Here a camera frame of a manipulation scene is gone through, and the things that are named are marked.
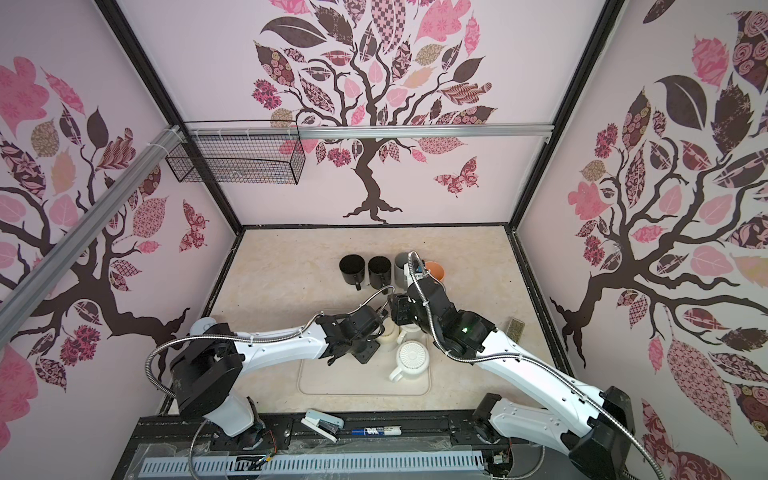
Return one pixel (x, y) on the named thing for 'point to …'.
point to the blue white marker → (378, 431)
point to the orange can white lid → (200, 325)
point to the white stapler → (324, 424)
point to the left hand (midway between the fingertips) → (367, 347)
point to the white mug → (411, 332)
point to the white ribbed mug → (412, 358)
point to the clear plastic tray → (353, 378)
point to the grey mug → (400, 259)
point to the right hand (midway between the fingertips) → (395, 293)
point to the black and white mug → (352, 267)
